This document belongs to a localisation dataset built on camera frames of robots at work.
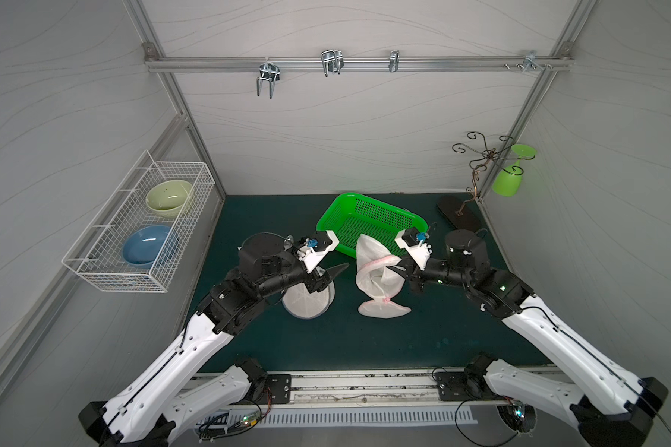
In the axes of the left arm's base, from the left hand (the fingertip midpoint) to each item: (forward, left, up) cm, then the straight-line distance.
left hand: (339, 252), depth 61 cm
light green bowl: (+16, +47, 0) cm, 50 cm away
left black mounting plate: (-22, +16, -34) cm, 43 cm away
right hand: (+2, -12, -6) cm, 14 cm away
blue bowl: (+2, +47, -1) cm, 47 cm away
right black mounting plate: (-20, -31, -34) cm, 50 cm away
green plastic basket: (+40, -5, -33) cm, 52 cm away
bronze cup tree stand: (+42, -49, -31) cm, 71 cm away
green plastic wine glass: (+39, -57, -12) cm, 70 cm away
